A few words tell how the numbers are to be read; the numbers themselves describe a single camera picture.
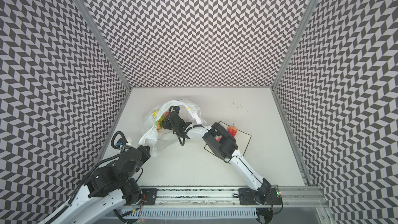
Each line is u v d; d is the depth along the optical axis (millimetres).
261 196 630
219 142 606
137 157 529
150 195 722
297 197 752
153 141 737
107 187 482
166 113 806
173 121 776
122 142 635
